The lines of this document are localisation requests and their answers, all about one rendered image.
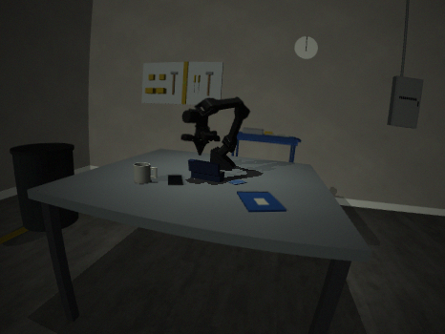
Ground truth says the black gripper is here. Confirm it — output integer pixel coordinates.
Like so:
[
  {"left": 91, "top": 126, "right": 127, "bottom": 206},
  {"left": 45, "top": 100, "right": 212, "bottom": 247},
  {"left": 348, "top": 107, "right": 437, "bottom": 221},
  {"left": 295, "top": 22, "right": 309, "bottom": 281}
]
[{"left": 181, "top": 123, "right": 221, "bottom": 156}]

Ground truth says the grey mug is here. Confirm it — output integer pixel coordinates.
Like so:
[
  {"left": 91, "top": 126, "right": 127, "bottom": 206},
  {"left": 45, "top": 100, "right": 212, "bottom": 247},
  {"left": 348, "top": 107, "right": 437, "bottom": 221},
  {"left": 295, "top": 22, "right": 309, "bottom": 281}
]
[{"left": 134, "top": 162, "right": 157, "bottom": 184}]

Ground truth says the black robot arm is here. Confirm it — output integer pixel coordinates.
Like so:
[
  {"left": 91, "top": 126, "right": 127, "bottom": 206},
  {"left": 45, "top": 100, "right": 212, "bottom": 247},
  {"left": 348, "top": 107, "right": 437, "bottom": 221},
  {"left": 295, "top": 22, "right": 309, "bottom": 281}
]
[{"left": 182, "top": 96, "right": 250, "bottom": 158}]

